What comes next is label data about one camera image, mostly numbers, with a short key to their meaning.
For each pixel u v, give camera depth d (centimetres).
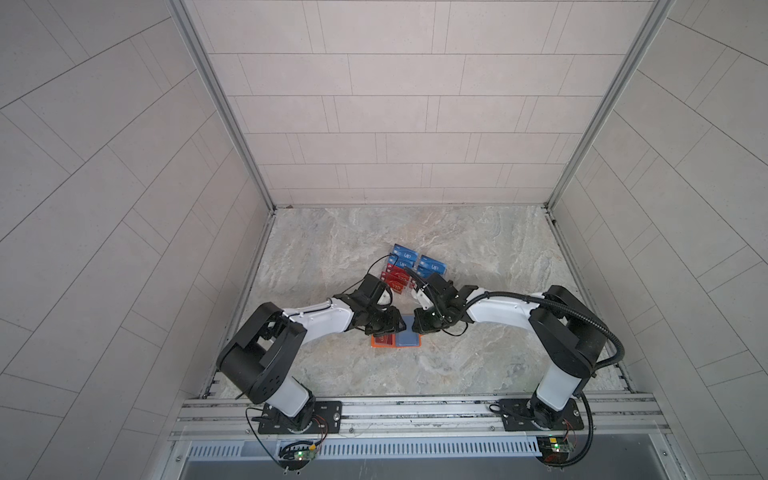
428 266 90
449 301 68
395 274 92
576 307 49
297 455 65
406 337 83
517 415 72
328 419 71
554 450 68
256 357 44
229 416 71
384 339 82
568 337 46
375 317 73
